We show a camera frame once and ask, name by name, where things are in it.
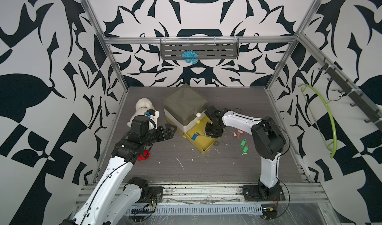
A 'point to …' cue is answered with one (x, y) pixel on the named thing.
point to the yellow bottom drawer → (198, 138)
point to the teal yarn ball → (190, 54)
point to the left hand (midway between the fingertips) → (168, 126)
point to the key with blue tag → (195, 135)
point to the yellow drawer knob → (198, 121)
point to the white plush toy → (142, 105)
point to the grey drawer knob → (216, 143)
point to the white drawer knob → (198, 114)
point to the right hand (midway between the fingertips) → (207, 132)
